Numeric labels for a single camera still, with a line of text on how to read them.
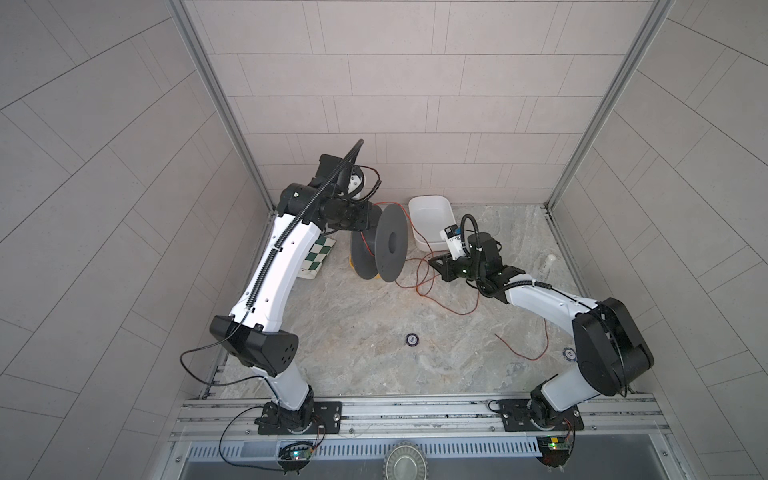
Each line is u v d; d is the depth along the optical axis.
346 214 0.58
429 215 1.15
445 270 0.75
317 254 1.01
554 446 0.68
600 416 0.72
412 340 0.84
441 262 0.76
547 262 0.94
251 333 0.40
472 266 0.72
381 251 0.71
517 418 0.71
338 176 0.54
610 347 0.44
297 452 0.64
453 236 0.75
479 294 0.67
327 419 0.71
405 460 0.66
